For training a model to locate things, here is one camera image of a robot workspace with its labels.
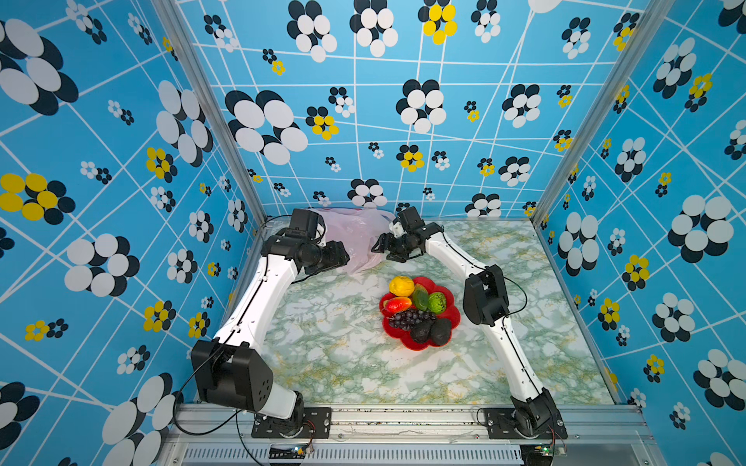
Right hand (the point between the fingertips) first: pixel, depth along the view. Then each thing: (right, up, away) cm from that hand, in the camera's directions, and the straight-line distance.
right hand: (381, 251), depth 101 cm
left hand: (-11, -1, -20) cm, 23 cm away
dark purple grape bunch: (+7, -20, -15) cm, 26 cm away
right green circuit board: (+39, -49, -32) cm, 70 cm away
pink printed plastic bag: (-8, +7, +3) cm, 12 cm away
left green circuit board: (-25, -50, -29) cm, 64 cm away
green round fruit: (+17, -16, -13) cm, 27 cm away
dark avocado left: (+12, -23, -17) cm, 31 cm away
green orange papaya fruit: (+12, -14, -12) cm, 22 cm away
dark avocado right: (+17, -23, -19) cm, 34 cm away
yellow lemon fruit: (+6, -11, -11) cm, 16 cm away
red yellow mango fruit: (+5, -16, -17) cm, 23 cm away
